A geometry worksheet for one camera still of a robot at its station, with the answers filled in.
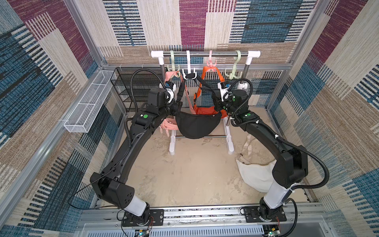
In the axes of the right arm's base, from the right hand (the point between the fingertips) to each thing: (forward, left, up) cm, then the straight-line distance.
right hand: (214, 97), depth 83 cm
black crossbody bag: (-6, +11, -16) cm, 21 cm away
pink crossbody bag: (-10, +26, -11) cm, 30 cm away
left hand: (-8, +19, +5) cm, 21 cm away
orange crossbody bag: (+6, +3, -16) cm, 17 cm away
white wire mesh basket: (-3, +81, -12) cm, 82 cm away
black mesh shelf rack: (+28, +56, -11) cm, 63 cm away
